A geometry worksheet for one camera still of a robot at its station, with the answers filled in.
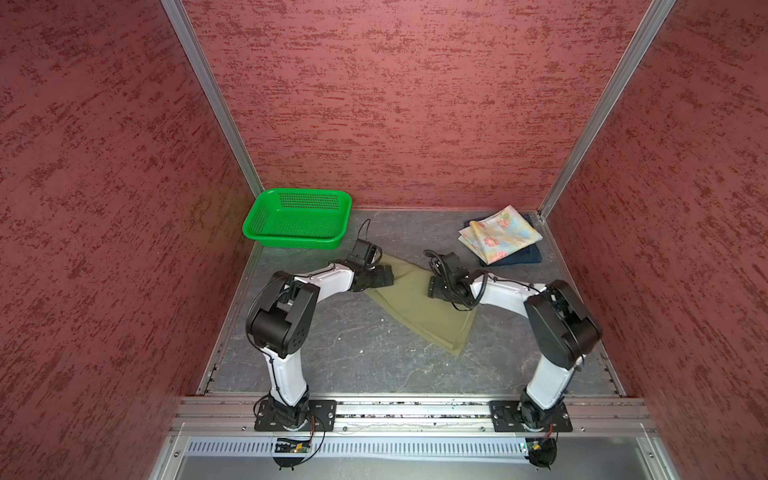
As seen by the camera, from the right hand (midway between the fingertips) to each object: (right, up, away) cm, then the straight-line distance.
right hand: (435, 296), depth 96 cm
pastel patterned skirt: (+25, +21, +10) cm, 34 cm away
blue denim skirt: (+34, +13, +7) cm, 37 cm away
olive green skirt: (-9, 0, -4) cm, 10 cm away
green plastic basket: (-52, +27, +22) cm, 62 cm away
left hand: (-18, +4, +1) cm, 18 cm away
